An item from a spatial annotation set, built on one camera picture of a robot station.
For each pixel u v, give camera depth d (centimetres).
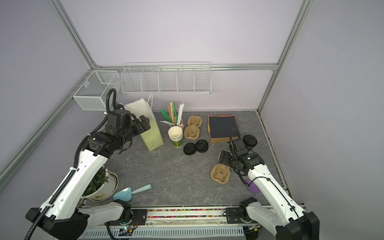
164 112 95
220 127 107
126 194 81
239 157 56
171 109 99
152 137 92
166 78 99
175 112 102
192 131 105
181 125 100
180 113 100
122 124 50
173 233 112
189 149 97
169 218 75
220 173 88
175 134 96
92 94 77
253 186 51
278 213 42
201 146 97
